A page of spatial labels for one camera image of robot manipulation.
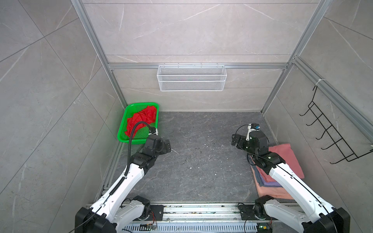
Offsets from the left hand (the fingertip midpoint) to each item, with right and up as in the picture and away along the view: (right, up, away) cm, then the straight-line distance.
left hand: (161, 139), depth 81 cm
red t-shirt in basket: (-17, +16, +32) cm, 40 cm away
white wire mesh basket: (+16, +41, +20) cm, 49 cm away
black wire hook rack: (+83, +1, -17) cm, 85 cm away
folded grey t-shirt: (+55, -21, 0) cm, 59 cm away
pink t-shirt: (+74, -8, +5) cm, 75 cm away
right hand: (+44, +2, 0) cm, 44 cm away
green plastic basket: (-20, +3, +23) cm, 31 cm away
